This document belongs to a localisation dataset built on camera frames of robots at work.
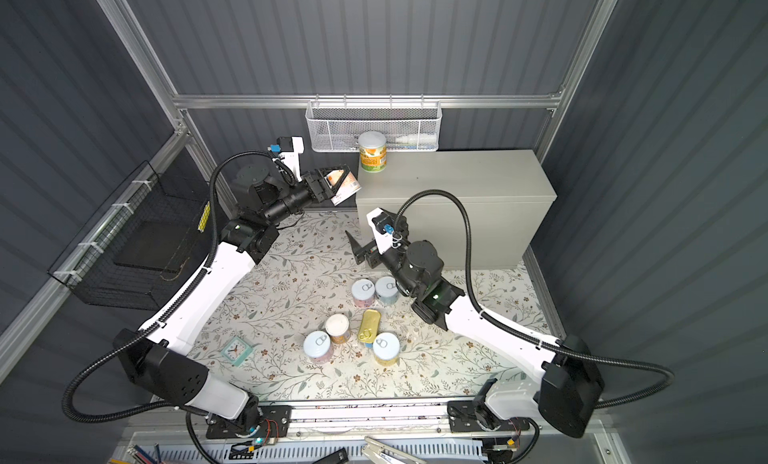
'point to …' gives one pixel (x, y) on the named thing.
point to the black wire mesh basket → (146, 245)
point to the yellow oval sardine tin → (369, 326)
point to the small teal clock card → (237, 351)
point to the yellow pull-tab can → (386, 348)
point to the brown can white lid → (337, 327)
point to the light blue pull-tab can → (387, 290)
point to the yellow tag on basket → (203, 221)
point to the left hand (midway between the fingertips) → (344, 169)
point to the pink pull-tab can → (363, 292)
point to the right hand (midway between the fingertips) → (369, 222)
